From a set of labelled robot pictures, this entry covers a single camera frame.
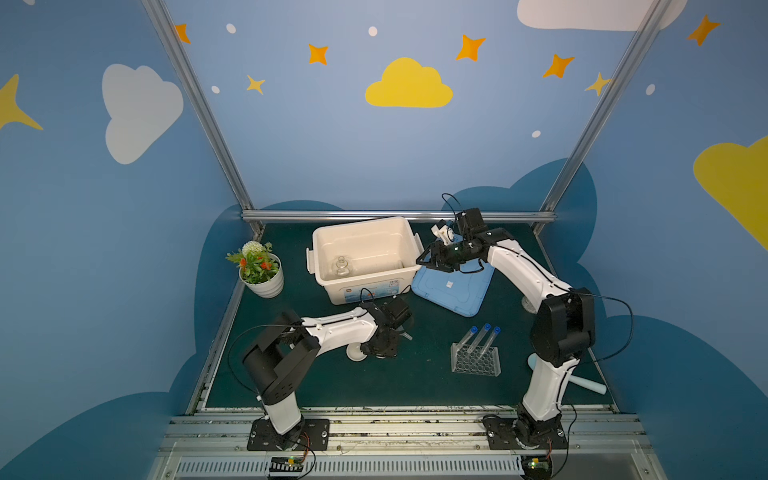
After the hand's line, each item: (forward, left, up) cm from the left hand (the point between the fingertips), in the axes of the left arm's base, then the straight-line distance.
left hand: (387, 348), depth 88 cm
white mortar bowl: (-2, +10, +2) cm, 10 cm away
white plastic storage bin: (+34, +8, 0) cm, 35 cm away
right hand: (+20, -11, +18) cm, 29 cm away
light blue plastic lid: (+21, -26, 0) cm, 33 cm away
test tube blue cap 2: (-1, -29, +7) cm, 30 cm away
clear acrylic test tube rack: (-3, -28, 0) cm, 28 cm away
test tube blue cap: (0, -26, +3) cm, 26 cm away
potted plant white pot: (+18, +39, +15) cm, 45 cm away
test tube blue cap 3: (-1, -22, +15) cm, 27 cm away
